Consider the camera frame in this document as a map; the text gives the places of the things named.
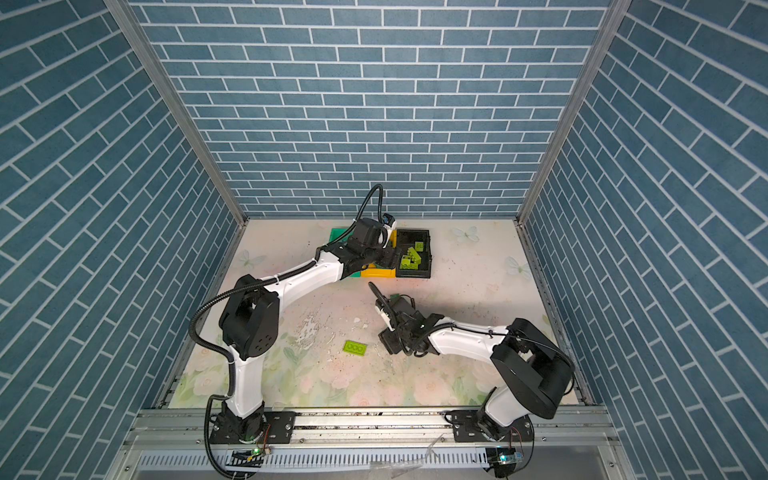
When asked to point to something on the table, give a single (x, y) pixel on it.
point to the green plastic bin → (337, 232)
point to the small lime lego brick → (419, 246)
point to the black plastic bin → (406, 239)
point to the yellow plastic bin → (373, 271)
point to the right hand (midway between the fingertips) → (386, 331)
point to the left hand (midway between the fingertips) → (393, 246)
